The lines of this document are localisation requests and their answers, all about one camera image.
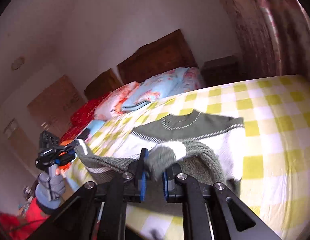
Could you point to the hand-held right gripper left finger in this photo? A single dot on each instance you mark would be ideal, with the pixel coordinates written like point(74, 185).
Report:
point(143, 180)

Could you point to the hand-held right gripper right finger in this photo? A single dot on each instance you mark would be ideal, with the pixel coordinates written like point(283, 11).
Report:
point(165, 186)

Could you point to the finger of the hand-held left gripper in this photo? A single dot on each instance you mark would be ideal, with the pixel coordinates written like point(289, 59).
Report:
point(67, 158)
point(68, 146)

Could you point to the green knitted sweater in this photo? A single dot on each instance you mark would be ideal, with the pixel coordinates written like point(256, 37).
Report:
point(185, 127)

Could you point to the person's left forearm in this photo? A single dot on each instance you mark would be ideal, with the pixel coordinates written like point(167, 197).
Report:
point(34, 216)

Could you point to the person's left hand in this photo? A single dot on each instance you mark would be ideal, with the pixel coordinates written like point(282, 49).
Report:
point(44, 195)

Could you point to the wooden door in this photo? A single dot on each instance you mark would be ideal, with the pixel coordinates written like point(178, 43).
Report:
point(18, 145)

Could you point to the light blue pillow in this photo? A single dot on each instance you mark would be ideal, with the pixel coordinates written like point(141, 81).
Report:
point(96, 126)

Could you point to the red patterned quilt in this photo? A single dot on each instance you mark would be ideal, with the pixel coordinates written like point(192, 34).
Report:
point(82, 115)

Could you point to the light wooden wardrobe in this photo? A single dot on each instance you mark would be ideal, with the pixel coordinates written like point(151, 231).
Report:
point(54, 102)

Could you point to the pink floral pillow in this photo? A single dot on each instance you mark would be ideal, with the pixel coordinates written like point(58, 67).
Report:
point(112, 100)
point(193, 78)

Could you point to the small wooden headboard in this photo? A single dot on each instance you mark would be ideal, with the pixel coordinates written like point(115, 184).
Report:
point(102, 83)

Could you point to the light blue floral quilt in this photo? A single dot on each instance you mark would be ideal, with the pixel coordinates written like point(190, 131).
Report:
point(155, 90)

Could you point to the round ceiling light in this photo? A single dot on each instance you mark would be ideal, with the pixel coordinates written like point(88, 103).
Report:
point(17, 63)

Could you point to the bed with yellow checked sheet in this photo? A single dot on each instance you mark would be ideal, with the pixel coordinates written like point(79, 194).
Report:
point(270, 130)

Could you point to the large wooden headboard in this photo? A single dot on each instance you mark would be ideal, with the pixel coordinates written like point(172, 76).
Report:
point(157, 57)

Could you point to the dark wooden nightstand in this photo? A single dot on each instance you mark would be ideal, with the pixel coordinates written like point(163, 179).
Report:
point(221, 70)

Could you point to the floral pink curtain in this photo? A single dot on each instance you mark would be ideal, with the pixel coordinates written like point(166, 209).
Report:
point(257, 25)

